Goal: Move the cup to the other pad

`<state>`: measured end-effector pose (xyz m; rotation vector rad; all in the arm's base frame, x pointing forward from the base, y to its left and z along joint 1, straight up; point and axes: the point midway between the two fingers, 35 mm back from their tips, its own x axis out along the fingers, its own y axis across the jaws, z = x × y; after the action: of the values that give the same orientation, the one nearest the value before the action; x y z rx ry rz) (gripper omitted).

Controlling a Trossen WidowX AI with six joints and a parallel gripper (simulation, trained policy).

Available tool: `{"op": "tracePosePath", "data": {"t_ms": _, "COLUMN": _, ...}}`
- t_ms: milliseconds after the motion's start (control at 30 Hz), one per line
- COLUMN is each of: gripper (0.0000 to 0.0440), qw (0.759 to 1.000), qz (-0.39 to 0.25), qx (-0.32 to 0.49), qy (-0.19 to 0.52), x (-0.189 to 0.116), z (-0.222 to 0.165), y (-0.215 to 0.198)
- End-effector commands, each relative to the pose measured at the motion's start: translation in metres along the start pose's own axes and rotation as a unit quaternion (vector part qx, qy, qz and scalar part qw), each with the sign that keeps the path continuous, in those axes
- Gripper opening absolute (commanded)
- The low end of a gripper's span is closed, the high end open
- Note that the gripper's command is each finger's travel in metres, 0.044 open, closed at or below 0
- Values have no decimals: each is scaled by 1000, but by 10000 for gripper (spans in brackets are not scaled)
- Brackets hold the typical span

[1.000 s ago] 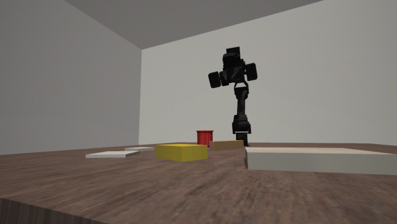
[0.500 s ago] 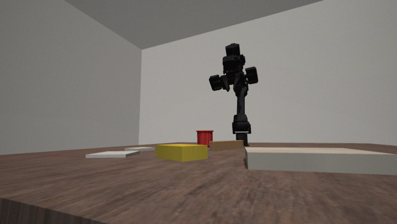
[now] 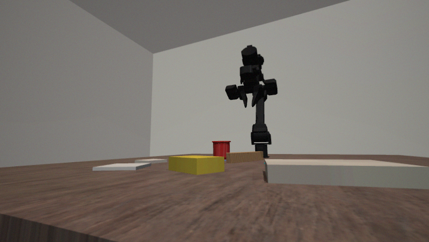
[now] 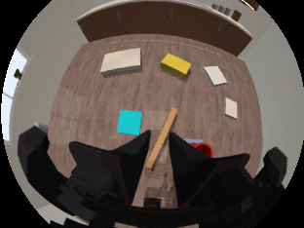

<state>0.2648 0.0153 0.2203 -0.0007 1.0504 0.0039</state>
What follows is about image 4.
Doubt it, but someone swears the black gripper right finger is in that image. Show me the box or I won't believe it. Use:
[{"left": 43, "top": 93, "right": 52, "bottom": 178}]
[{"left": 169, "top": 133, "right": 250, "bottom": 208}]

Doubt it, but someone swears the dark red translucent cup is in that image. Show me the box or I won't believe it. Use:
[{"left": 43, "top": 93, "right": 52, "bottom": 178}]
[{"left": 190, "top": 142, "right": 213, "bottom": 158}]

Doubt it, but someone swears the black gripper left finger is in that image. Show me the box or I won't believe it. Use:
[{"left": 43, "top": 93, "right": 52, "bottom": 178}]
[{"left": 69, "top": 130, "right": 151, "bottom": 205}]

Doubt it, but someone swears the yellow box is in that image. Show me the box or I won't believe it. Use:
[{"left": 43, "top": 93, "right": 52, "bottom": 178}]
[{"left": 161, "top": 53, "right": 191, "bottom": 79}]

